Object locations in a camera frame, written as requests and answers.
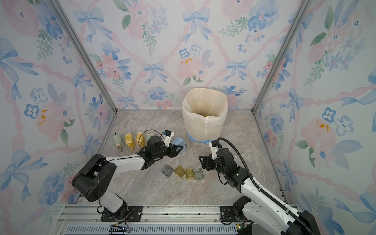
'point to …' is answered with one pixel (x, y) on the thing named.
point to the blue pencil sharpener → (179, 141)
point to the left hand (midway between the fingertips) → (181, 146)
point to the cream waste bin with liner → (204, 111)
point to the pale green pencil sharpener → (118, 141)
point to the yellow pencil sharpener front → (129, 140)
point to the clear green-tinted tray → (198, 173)
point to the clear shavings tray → (167, 170)
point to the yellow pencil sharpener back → (140, 139)
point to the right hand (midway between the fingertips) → (205, 156)
